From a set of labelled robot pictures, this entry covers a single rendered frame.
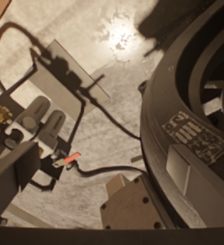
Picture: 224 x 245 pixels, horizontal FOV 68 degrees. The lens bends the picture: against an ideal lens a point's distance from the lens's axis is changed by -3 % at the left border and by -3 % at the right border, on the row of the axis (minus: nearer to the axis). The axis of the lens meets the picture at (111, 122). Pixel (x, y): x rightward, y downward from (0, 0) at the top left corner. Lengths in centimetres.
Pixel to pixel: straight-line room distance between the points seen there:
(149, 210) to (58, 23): 86
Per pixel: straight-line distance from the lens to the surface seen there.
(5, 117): 69
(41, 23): 98
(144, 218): 25
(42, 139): 68
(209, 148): 21
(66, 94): 106
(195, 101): 38
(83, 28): 91
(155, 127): 28
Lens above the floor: 87
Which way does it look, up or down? 51 degrees down
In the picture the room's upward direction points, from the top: 170 degrees counter-clockwise
